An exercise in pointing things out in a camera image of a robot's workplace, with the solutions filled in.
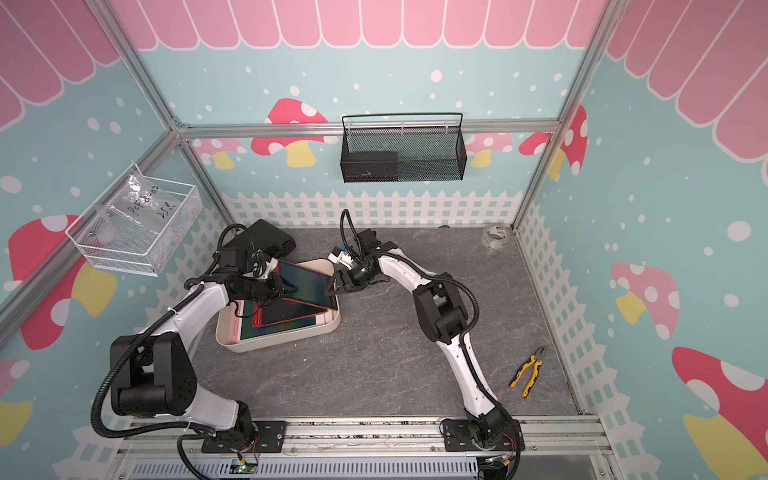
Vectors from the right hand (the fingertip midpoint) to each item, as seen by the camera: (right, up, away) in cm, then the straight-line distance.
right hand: (333, 293), depth 90 cm
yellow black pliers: (+60, -19, -4) cm, 63 cm away
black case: (-31, +19, +22) cm, 43 cm away
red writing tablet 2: (-17, -6, +3) cm, 18 cm away
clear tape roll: (+58, +20, +25) cm, 66 cm away
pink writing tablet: (-4, -8, +4) cm, 10 cm away
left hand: (-10, 0, -3) cm, 11 cm away
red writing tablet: (-10, +1, +11) cm, 15 cm away
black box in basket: (+11, +40, +6) cm, 42 cm away
